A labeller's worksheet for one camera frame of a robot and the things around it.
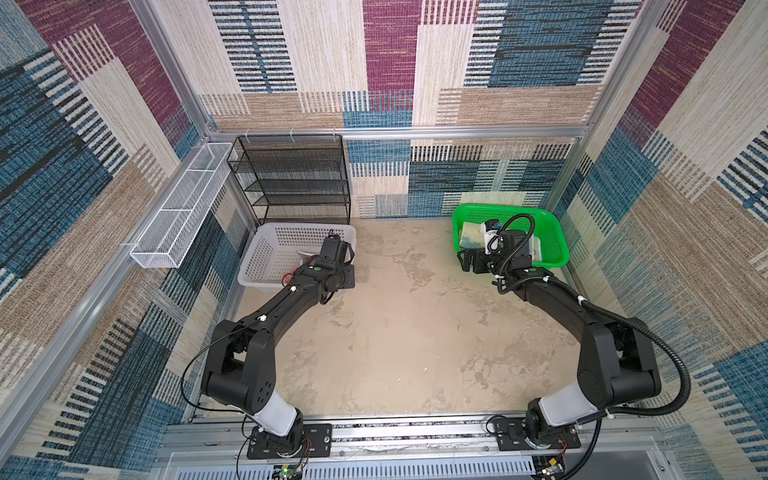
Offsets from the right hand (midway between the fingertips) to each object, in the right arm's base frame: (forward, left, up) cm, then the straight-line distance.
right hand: (472, 255), depth 91 cm
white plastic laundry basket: (+14, +65, -11) cm, 68 cm away
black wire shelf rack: (+33, +58, +4) cm, 67 cm away
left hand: (-3, +38, -2) cm, 38 cm away
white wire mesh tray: (-9, +77, +20) cm, 80 cm away
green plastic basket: (+21, -31, -9) cm, 38 cm away
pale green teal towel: (+14, -4, -7) cm, 17 cm away
